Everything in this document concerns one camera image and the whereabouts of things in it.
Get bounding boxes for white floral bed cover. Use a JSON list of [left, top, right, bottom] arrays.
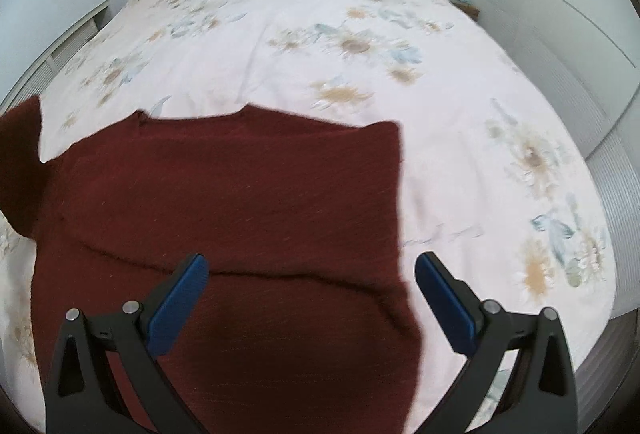
[[1, 0, 616, 433]]

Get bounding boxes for dark red knitted sweater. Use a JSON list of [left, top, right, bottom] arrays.
[[1, 98, 421, 433]]

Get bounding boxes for white radiator cover left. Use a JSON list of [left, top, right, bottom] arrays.
[[1, 0, 110, 113]]

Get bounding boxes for wooden bedside table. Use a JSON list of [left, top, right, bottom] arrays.
[[450, 0, 480, 22]]

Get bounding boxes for white wardrobe doors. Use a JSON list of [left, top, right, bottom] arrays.
[[472, 0, 639, 316]]

